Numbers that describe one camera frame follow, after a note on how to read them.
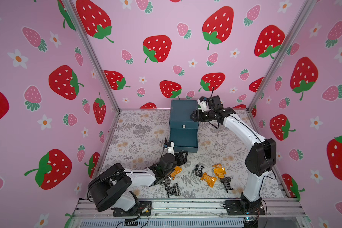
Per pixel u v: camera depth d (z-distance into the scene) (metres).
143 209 0.71
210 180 0.83
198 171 0.86
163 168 0.65
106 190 0.43
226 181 0.84
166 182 0.82
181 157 0.75
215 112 0.68
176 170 0.86
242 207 0.67
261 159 0.49
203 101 0.80
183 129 0.88
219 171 0.87
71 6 0.68
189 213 0.73
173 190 0.79
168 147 0.77
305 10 0.70
